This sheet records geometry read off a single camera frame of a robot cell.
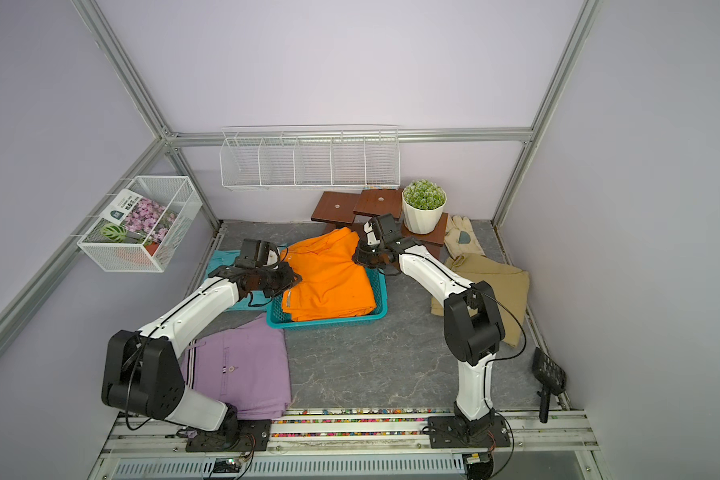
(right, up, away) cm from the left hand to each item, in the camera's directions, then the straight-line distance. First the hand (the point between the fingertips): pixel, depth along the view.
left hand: (300, 279), depth 86 cm
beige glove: (+55, +13, +29) cm, 64 cm away
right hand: (+15, +7, +4) cm, 17 cm away
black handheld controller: (+70, -26, -6) cm, 75 cm away
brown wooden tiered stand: (+15, +21, +7) cm, 27 cm away
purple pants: (-15, -25, -2) cm, 29 cm away
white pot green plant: (+36, +22, 0) cm, 42 cm away
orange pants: (+10, -1, +1) cm, 10 cm away
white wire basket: (-36, +15, -13) cm, 41 cm away
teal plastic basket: (-7, -12, +2) cm, 14 cm away
